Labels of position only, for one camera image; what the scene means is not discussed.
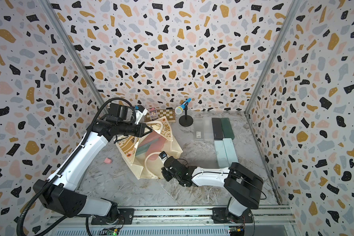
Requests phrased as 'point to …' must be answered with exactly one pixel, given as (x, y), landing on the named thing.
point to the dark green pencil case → (227, 128)
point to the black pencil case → (217, 128)
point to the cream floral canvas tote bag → (143, 167)
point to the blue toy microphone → (179, 109)
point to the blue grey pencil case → (145, 146)
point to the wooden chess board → (169, 114)
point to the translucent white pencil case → (208, 129)
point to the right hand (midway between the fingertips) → (164, 167)
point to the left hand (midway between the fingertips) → (153, 129)
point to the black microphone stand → (186, 120)
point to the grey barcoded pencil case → (198, 129)
